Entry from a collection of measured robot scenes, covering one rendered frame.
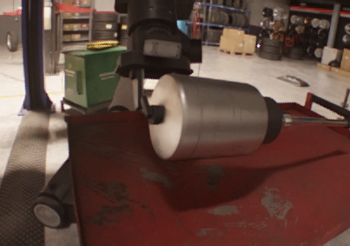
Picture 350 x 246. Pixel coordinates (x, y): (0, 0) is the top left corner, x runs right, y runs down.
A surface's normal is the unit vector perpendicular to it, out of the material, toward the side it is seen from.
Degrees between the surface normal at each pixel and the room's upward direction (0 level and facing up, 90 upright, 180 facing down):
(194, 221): 0
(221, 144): 101
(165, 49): 84
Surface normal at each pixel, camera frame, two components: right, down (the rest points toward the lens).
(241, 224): 0.09, -0.91
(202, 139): 0.37, 0.49
